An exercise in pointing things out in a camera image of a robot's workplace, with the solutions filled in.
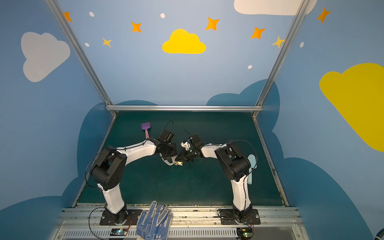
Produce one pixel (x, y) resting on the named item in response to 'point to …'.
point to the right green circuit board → (244, 233)
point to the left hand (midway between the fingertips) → (181, 153)
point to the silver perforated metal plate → (173, 160)
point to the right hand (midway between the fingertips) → (176, 159)
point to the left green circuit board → (118, 231)
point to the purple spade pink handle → (146, 126)
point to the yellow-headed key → (178, 163)
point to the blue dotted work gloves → (155, 225)
